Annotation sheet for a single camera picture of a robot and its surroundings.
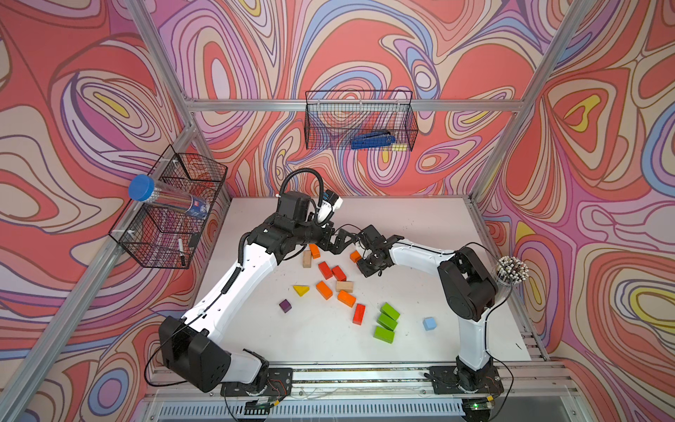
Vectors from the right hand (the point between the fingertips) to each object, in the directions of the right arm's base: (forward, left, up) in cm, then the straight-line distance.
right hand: (368, 273), depth 96 cm
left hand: (-2, +9, +29) cm, 30 cm away
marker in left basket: (-6, +54, +27) cm, 61 cm away
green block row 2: (-19, -4, +2) cm, 19 cm away
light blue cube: (-19, -19, -1) cm, 26 cm away
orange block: (-7, +16, +1) cm, 18 cm away
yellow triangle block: (-7, +24, +2) cm, 25 cm away
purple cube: (-13, +29, +2) cm, 32 cm away
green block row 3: (-22, -3, 0) cm, 22 cm away
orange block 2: (-10, +9, +1) cm, 13 cm away
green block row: (-15, -6, +1) cm, 16 cm away
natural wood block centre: (-5, +8, +1) cm, 10 cm away
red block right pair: (-1, +11, +3) cm, 11 cm away
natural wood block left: (+5, +23, +3) cm, 24 cm away
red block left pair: (+1, +16, +2) cm, 16 cm away
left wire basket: (0, +61, +27) cm, 67 cm away
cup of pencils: (-11, -40, +16) cm, 45 cm away
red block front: (-16, +5, +2) cm, 17 cm away
